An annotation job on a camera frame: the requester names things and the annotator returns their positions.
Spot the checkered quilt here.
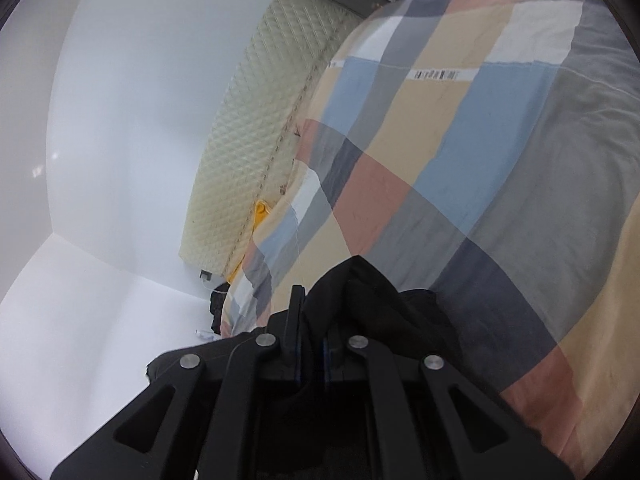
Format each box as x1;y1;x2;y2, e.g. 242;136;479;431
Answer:
220;0;640;480

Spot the black puffer jacket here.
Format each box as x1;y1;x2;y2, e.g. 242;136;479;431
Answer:
144;255;463;392

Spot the quilted cream headboard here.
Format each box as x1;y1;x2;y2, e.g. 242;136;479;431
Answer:
177;0;366;272

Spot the black bag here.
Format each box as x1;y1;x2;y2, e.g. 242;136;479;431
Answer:
208;282;232;335

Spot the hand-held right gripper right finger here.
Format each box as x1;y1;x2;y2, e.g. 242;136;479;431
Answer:
320;334;575;480

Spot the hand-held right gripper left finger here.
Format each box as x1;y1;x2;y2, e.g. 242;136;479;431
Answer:
50;285;308;480

